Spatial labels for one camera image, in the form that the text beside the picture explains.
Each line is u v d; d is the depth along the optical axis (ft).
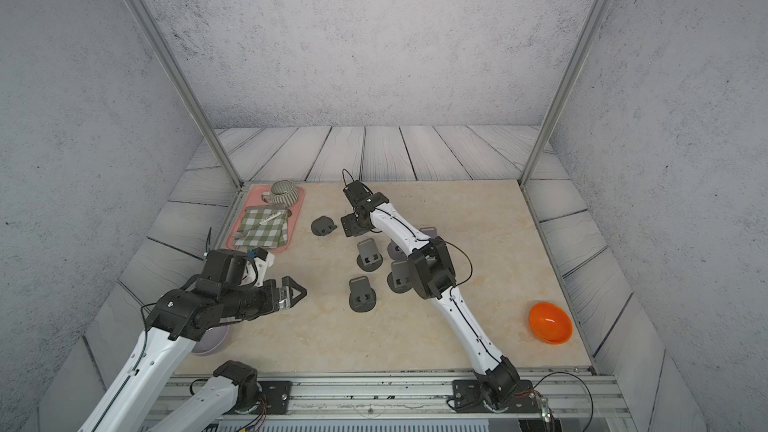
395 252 3.15
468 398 2.38
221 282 1.72
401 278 2.93
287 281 2.09
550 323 2.72
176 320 1.50
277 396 2.39
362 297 2.80
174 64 2.87
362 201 2.62
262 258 2.21
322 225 3.54
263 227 3.50
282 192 3.72
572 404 2.42
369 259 3.07
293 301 2.11
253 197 3.79
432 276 2.17
